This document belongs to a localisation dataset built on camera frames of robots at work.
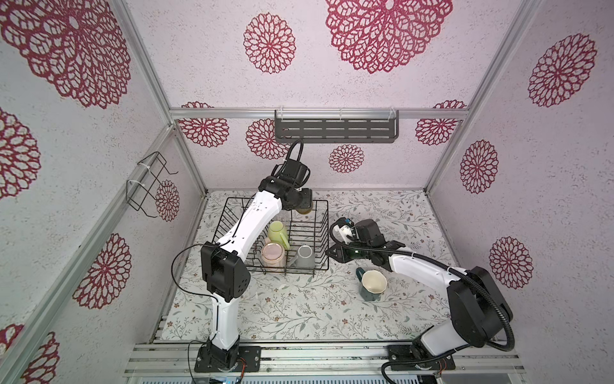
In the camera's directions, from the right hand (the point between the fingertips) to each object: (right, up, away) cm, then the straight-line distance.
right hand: (327, 248), depth 85 cm
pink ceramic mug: (-19, -2, -3) cm, 19 cm away
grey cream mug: (-8, -3, -1) cm, 9 cm away
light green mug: (-18, +5, +5) cm, 20 cm away
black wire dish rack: (-12, -1, +16) cm, 20 cm away
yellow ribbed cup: (-8, +14, +3) cm, 16 cm away
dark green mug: (+17, -13, +2) cm, 22 cm away
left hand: (-9, +16, +2) cm, 18 cm away
